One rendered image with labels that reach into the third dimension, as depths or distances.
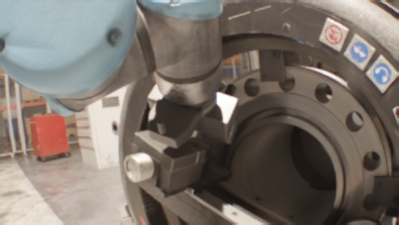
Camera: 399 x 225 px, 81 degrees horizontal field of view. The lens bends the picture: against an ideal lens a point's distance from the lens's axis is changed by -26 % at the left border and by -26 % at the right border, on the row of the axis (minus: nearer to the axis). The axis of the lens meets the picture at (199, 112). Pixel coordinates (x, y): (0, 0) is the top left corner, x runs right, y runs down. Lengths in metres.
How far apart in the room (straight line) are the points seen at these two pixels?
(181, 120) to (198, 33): 0.13
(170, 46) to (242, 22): 0.16
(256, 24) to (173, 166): 0.24
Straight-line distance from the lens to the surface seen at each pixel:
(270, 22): 0.41
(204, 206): 0.50
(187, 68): 0.35
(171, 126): 0.40
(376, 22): 0.37
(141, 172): 0.45
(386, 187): 0.51
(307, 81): 0.52
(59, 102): 0.30
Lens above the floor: 0.78
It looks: 2 degrees down
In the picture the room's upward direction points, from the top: 7 degrees counter-clockwise
